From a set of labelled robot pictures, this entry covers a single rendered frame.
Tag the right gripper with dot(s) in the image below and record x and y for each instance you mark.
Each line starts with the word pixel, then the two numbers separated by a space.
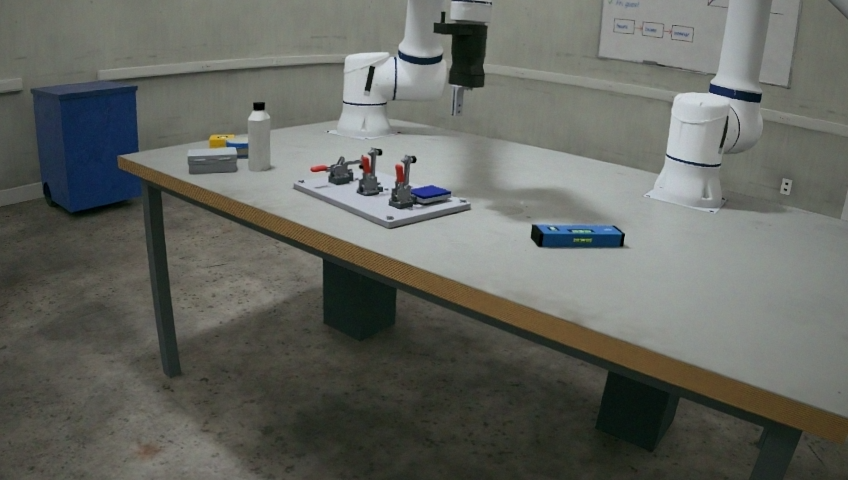
pixel 467 49

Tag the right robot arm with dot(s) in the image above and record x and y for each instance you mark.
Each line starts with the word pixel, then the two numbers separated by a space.
pixel 417 74

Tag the blue spirit level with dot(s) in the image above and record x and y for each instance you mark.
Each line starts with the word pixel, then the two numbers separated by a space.
pixel 577 236

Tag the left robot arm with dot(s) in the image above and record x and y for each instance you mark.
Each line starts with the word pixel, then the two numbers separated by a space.
pixel 703 127

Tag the white bottle with black cap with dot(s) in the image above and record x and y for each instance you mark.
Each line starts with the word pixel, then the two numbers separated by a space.
pixel 259 138

